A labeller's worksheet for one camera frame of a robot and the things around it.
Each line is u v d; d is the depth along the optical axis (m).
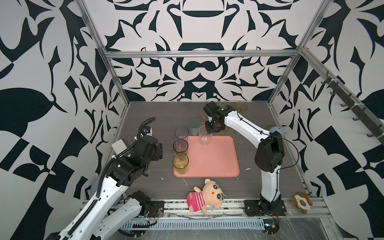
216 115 0.64
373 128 0.52
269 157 0.50
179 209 0.76
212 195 0.71
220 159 0.93
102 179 0.44
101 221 0.50
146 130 0.60
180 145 0.88
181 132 0.87
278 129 0.94
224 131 0.81
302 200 0.74
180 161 0.81
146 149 0.50
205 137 0.88
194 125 0.97
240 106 1.01
